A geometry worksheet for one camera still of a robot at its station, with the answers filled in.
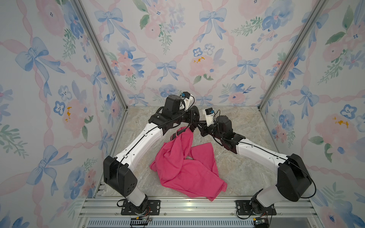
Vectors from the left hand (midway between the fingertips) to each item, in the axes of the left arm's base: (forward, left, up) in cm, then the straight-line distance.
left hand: (200, 112), depth 73 cm
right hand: (+2, 0, -12) cm, 12 cm away
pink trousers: (-18, +4, -31) cm, 36 cm away
